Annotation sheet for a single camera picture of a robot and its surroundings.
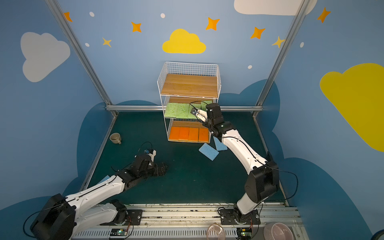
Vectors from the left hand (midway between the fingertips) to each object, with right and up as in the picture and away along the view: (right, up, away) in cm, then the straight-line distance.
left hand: (162, 165), depth 86 cm
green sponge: (+5, +32, +2) cm, 33 cm away
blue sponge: (+29, +6, +13) cm, 32 cm away
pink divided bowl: (+59, -28, -15) cm, 67 cm away
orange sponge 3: (+26, +17, +21) cm, 37 cm away
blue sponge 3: (-34, -8, 0) cm, 35 cm away
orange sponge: (+4, +18, +23) cm, 30 cm away
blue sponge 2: (+36, +9, +15) cm, 40 cm away
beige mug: (-37, +15, +17) cm, 43 cm away
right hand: (+29, +32, -3) cm, 43 cm away
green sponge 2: (+12, +32, +1) cm, 34 cm away
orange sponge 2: (+11, +18, +20) cm, 29 cm away
